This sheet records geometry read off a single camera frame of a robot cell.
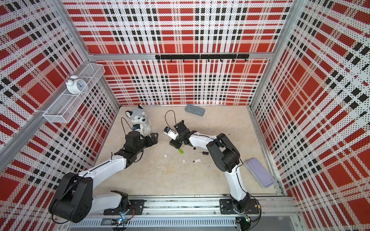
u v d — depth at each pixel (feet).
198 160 2.98
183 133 2.53
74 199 1.35
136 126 2.57
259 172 2.79
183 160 2.96
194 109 3.78
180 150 3.13
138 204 2.49
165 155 3.05
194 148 3.14
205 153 3.06
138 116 2.98
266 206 2.42
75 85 2.29
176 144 2.84
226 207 2.39
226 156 1.75
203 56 2.90
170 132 2.82
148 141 2.57
